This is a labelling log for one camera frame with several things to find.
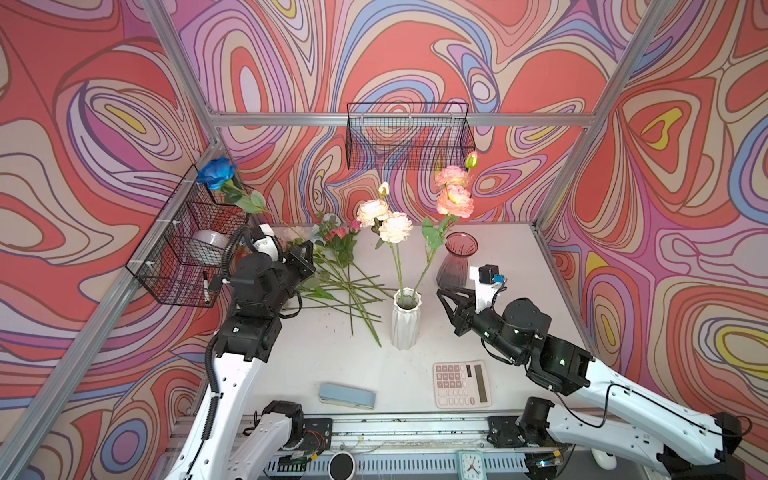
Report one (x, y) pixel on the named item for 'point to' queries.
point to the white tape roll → (208, 247)
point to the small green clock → (471, 465)
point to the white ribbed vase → (406, 316)
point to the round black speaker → (341, 466)
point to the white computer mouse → (604, 460)
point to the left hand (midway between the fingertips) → (315, 240)
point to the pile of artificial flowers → (338, 281)
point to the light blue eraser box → (342, 395)
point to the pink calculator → (460, 385)
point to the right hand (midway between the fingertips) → (443, 298)
